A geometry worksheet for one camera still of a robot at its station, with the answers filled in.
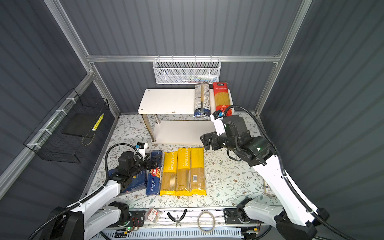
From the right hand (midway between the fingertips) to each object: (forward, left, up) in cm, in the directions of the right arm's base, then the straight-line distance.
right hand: (211, 136), depth 65 cm
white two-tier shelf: (+17, +18, +1) cm, 24 cm away
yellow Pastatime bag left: (-12, +23, -31) cm, 40 cm away
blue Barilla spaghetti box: (-6, +31, -30) cm, 43 cm away
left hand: (+3, +31, -22) cm, 38 cm away
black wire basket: (+9, +70, -2) cm, 70 cm away
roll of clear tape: (-28, -2, -33) cm, 43 cm away
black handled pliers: (-28, +16, -33) cm, 46 cm away
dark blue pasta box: (-11, +38, -26) cm, 48 cm away
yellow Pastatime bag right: (-7, +6, -31) cm, 32 cm away
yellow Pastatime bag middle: (-9, +14, -31) cm, 36 cm away
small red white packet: (-25, +29, -31) cm, 49 cm away
